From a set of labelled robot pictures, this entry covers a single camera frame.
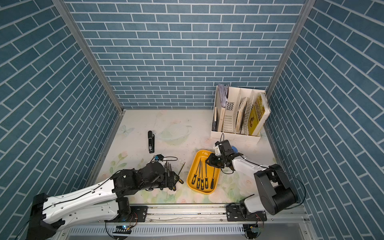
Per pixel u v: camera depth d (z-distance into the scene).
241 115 0.95
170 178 0.65
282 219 0.75
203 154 0.90
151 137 0.99
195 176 0.86
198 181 0.84
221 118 0.87
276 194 0.43
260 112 0.90
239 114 0.94
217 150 0.84
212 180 0.84
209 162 0.88
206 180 0.84
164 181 0.63
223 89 0.92
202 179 0.85
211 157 0.84
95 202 0.47
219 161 0.77
